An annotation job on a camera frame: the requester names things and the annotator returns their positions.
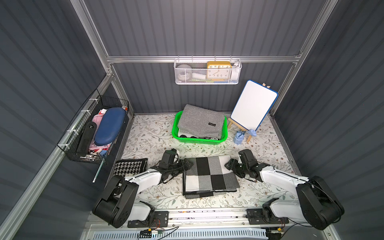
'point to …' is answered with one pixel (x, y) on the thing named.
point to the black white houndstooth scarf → (128, 167)
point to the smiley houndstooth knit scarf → (195, 137)
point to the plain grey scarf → (200, 122)
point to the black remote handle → (86, 139)
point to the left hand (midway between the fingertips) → (189, 167)
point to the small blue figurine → (238, 137)
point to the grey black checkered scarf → (208, 175)
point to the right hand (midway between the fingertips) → (230, 166)
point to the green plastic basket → (175, 133)
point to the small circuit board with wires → (145, 234)
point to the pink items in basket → (96, 148)
